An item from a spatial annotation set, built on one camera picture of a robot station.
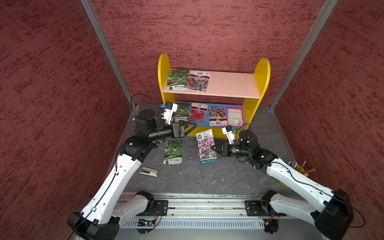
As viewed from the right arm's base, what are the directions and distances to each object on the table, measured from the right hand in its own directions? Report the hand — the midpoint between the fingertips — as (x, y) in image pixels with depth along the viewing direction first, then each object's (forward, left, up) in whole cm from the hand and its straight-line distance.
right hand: (211, 151), depth 72 cm
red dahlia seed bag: (+32, +6, -7) cm, 34 cm away
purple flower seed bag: (+5, +3, 0) cm, 6 cm away
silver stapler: (-3, +35, -17) cm, 39 cm away
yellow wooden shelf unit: (+56, -6, -18) cm, 59 cm away
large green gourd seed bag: (+10, +23, -20) cm, 32 cm away
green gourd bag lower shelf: (+32, +17, -6) cm, 36 cm away
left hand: (+3, +10, +16) cm, 19 cm away
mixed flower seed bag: (+28, -6, -6) cm, 29 cm away
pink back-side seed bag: (+27, -18, -7) cm, 34 cm away
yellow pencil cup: (-6, -48, -12) cm, 49 cm away
